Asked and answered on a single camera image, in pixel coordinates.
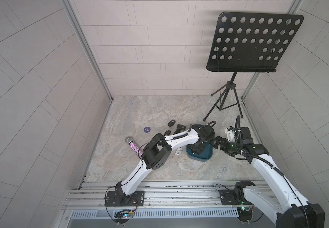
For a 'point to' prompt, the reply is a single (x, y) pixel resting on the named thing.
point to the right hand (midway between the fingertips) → (214, 144)
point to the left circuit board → (121, 217)
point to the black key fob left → (167, 132)
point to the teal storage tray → (207, 154)
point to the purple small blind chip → (147, 129)
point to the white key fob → (178, 151)
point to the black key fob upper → (180, 126)
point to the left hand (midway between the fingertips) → (198, 149)
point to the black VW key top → (171, 123)
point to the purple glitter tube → (130, 140)
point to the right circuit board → (245, 212)
